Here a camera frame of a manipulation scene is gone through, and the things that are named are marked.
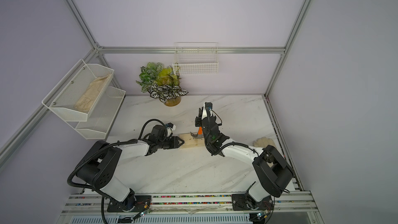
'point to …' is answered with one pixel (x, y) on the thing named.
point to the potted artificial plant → (161, 83)
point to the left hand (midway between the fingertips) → (181, 144)
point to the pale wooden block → (190, 142)
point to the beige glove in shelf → (85, 102)
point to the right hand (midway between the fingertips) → (202, 111)
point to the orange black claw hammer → (199, 135)
